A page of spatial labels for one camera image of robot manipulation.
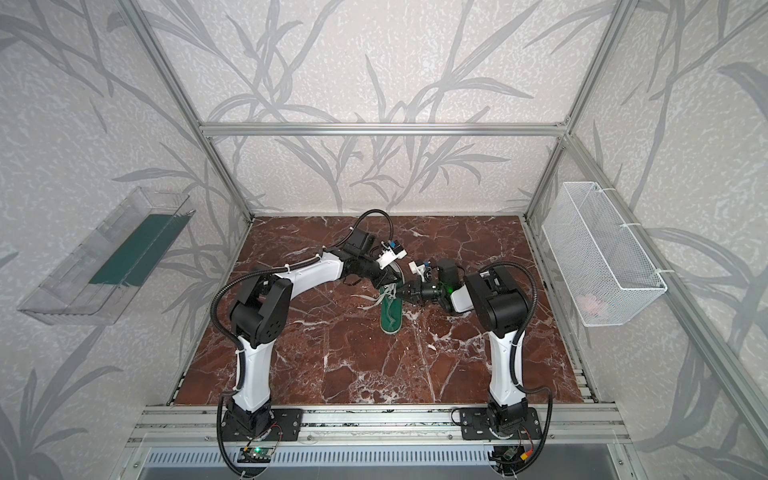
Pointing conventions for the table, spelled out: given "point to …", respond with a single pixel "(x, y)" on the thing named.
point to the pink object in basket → (588, 303)
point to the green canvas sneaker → (391, 309)
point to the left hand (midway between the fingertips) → (402, 269)
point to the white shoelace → (390, 291)
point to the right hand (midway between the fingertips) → (395, 286)
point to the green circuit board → (255, 455)
